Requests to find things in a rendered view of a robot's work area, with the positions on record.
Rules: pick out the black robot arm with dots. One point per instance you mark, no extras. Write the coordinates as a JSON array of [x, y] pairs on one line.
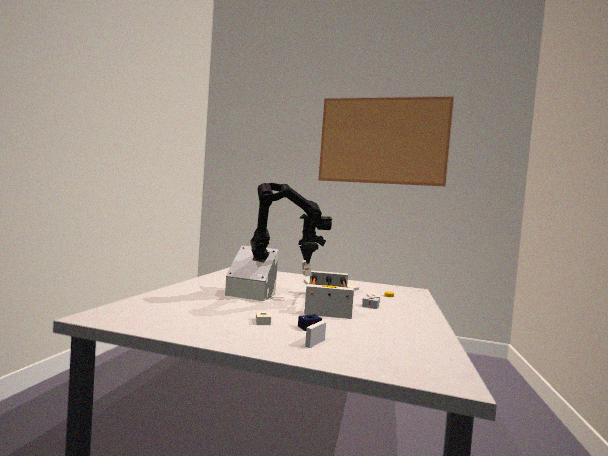
[[261, 237]]

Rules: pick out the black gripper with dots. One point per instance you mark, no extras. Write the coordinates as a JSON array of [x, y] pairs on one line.
[[308, 246]]

